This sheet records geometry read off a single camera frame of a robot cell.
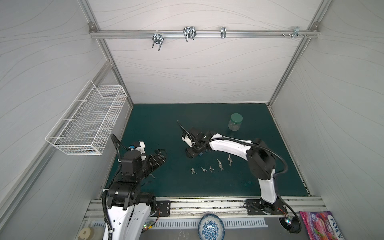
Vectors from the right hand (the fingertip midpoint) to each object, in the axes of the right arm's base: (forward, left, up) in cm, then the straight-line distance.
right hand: (192, 147), depth 89 cm
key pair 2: (-8, -17, -6) cm, 20 cm away
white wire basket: (-6, +49, +26) cm, 55 cm away
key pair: (-10, -12, -6) cm, 17 cm away
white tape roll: (-44, +39, +6) cm, 59 cm away
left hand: (-12, +12, +16) cm, 23 cm away
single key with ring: (-11, -8, -6) cm, 15 cm away
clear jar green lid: (+19, -28, +3) cm, 34 cm away
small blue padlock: (-1, -5, -6) cm, 8 cm away
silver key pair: (-4, -24, -7) cm, 25 cm away
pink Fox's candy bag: (-34, -63, -5) cm, 72 cm away
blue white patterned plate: (-38, -12, -5) cm, 40 cm away
